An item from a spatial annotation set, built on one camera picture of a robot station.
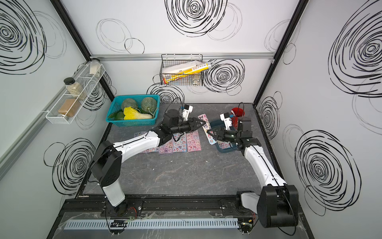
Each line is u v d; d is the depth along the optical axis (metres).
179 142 0.97
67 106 0.67
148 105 1.05
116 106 1.10
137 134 1.02
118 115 1.03
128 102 1.05
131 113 1.02
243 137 0.63
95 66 0.87
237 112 1.03
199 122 0.77
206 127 0.77
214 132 0.75
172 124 0.65
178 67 0.89
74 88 0.71
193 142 0.99
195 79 0.87
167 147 0.95
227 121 0.72
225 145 0.96
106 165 0.46
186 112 0.75
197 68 0.84
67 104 0.68
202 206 0.75
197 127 0.72
